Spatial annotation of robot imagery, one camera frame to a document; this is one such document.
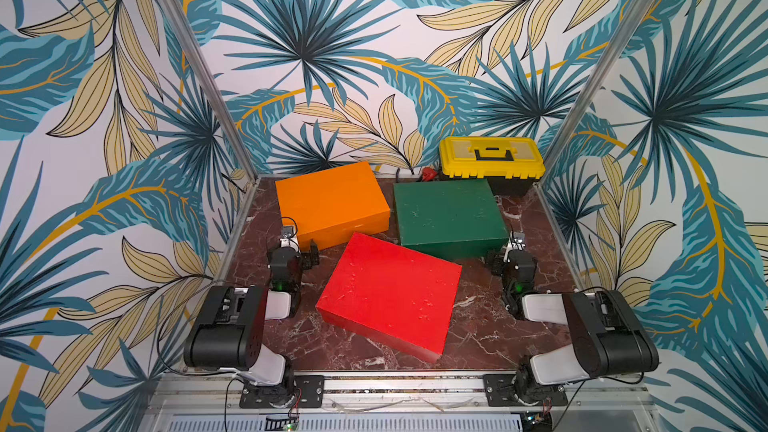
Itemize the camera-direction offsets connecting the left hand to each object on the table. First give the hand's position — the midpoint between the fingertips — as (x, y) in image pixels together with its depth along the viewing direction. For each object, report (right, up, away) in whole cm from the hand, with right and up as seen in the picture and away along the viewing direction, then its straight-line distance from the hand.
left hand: (296, 244), depth 93 cm
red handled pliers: (+44, +24, +25) cm, 57 cm away
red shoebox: (+29, -12, -14) cm, 35 cm away
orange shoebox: (+11, +12, +2) cm, 16 cm away
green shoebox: (+49, +7, 0) cm, 49 cm away
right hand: (+67, -2, 0) cm, 67 cm away
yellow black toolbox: (+71, +26, +12) cm, 77 cm away
